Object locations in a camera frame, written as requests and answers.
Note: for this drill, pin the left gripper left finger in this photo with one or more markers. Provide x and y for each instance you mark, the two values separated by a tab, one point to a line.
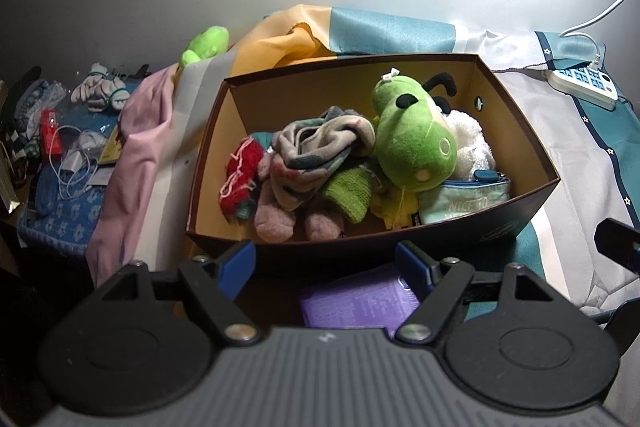
210	287

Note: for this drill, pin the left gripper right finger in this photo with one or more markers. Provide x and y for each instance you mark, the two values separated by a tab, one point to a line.
438	285

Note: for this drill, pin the pink plush toy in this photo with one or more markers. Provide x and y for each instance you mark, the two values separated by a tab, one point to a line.
273	224

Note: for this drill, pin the mint zip pouch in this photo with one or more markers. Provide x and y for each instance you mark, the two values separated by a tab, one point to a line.
457	198

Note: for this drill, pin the yellow cloth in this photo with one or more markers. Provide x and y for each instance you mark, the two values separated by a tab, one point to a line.
395	207

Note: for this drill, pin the green knitted sock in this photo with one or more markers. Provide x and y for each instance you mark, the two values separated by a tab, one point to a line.
351	191

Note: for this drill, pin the white fluffy towel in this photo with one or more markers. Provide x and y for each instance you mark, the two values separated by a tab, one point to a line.
473	151

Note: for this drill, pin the green caterpillar plush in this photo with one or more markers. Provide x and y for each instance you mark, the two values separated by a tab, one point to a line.
414	145

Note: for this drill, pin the colour block bed sheet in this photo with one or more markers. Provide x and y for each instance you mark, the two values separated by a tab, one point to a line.
595	150

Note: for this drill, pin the purple pad package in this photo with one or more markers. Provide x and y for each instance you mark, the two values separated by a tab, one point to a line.
383	301

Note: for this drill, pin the red knitted item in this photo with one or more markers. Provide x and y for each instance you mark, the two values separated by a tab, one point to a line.
237	197

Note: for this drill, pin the striped rolled scarf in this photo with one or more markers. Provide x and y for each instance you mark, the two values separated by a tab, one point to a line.
307	152

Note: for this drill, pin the white power strip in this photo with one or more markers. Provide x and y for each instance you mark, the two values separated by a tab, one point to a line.
587	84

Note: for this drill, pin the blue floral mat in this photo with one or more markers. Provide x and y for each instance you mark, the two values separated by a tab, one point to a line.
66	225

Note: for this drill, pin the pink cloth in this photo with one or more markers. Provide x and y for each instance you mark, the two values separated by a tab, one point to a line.
144	125

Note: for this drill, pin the red small packet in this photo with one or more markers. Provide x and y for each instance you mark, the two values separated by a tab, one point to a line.
51	146

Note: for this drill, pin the lime plush toy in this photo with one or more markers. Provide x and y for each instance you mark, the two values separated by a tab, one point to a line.
207	44

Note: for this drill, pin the striped socks pack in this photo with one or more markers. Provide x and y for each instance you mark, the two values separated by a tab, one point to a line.
21	112

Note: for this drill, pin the white charger with cable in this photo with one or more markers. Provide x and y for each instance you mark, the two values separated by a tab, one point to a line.
79	163

